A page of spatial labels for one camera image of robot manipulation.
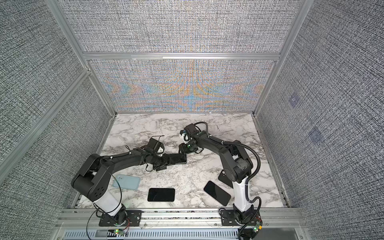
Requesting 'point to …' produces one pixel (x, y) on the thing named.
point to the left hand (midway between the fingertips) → (172, 165)
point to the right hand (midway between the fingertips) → (183, 150)
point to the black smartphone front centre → (161, 194)
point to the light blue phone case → (127, 182)
